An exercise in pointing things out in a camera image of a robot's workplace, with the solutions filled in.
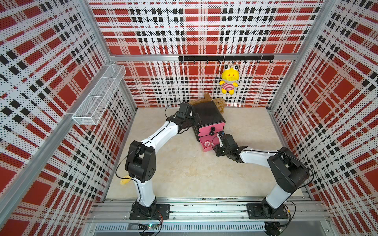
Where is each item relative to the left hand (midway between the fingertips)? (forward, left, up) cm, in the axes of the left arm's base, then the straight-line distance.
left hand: (200, 119), depth 90 cm
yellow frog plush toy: (+22, -19, +17) cm, 34 cm away
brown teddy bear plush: (+31, -6, -10) cm, 34 cm away
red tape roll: (-9, -5, -15) cm, 18 cm away
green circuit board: (-54, +26, -16) cm, 62 cm away
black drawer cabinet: (+6, -7, -2) cm, 9 cm away
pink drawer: (-3, -10, -3) cm, 11 cm away
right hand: (-12, -11, -14) cm, 22 cm away
